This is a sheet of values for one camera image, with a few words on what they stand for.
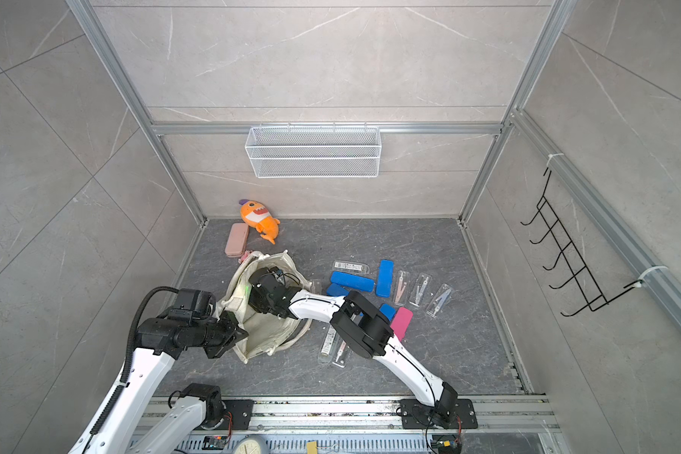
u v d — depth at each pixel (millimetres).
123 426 411
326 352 834
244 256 1042
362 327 583
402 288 979
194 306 580
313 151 1013
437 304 948
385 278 1011
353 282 989
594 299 578
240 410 733
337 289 973
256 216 1107
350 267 1034
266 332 841
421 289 975
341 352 836
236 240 1116
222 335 637
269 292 741
